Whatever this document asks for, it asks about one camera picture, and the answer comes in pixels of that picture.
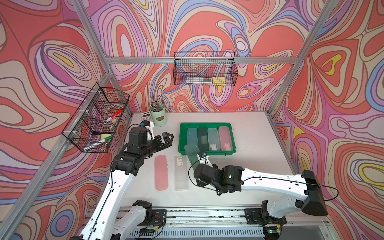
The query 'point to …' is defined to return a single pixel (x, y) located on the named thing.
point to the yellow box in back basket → (217, 81)
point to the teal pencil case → (192, 135)
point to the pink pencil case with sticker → (225, 137)
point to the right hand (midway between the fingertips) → (202, 175)
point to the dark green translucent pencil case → (202, 139)
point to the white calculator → (146, 116)
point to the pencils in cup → (155, 105)
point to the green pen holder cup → (159, 114)
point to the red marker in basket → (116, 114)
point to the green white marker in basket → (108, 138)
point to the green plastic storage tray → (183, 135)
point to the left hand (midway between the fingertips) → (168, 138)
